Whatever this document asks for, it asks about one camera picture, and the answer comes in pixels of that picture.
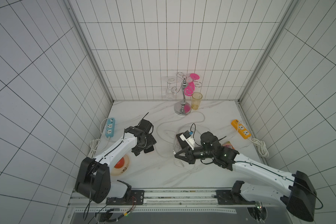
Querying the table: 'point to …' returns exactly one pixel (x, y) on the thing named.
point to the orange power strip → (242, 130)
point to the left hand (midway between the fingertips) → (146, 149)
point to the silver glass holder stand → (183, 108)
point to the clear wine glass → (170, 94)
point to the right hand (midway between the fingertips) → (172, 159)
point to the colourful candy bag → (229, 144)
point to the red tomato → (120, 164)
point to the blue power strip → (110, 127)
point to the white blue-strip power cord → (94, 143)
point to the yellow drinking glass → (196, 98)
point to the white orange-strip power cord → (262, 146)
